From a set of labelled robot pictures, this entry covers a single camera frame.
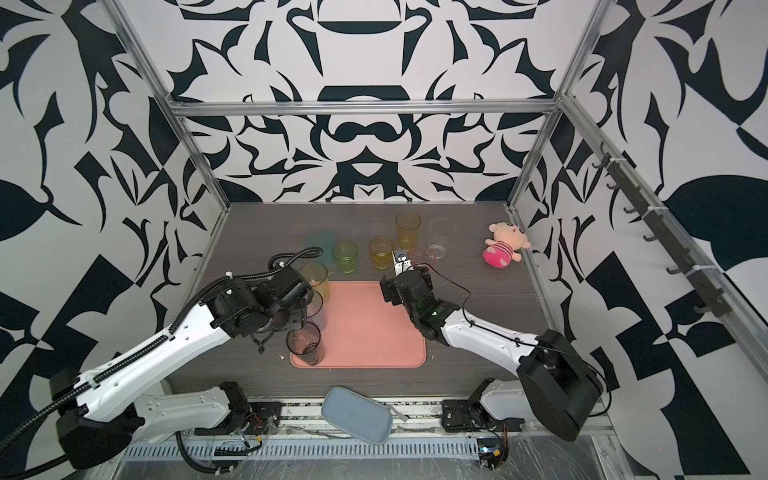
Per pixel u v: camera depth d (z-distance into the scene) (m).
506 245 1.01
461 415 0.74
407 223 0.97
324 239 1.11
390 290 0.76
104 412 0.39
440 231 0.96
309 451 0.78
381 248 1.03
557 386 0.42
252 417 0.72
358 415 0.73
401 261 0.71
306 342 0.81
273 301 0.53
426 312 0.64
